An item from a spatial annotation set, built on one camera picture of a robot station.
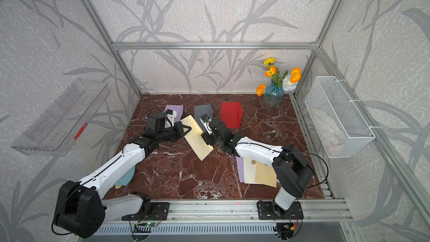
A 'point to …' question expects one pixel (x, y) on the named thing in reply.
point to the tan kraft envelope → (265, 175)
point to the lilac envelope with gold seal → (177, 108)
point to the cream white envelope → (249, 166)
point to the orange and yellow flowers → (288, 82)
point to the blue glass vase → (273, 94)
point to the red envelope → (231, 114)
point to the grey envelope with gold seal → (200, 110)
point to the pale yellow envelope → (195, 139)
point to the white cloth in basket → (331, 132)
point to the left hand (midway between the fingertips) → (192, 128)
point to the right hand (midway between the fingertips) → (208, 127)
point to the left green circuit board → (152, 224)
